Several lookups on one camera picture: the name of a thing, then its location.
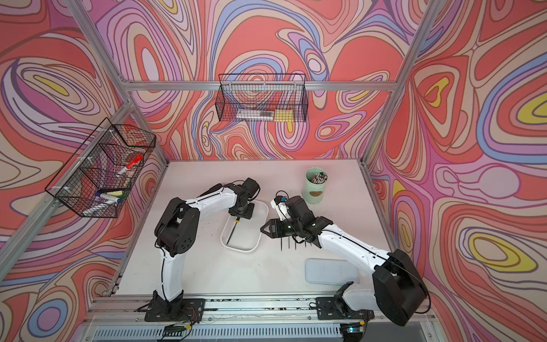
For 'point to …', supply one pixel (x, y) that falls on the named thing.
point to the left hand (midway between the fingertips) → (247, 214)
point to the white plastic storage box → (246, 235)
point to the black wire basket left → (98, 177)
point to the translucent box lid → (330, 271)
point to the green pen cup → (315, 185)
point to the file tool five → (281, 244)
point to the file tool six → (238, 221)
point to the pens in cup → (319, 178)
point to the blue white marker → (108, 197)
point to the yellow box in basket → (283, 115)
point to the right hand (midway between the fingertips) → (267, 234)
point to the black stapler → (214, 187)
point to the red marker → (131, 163)
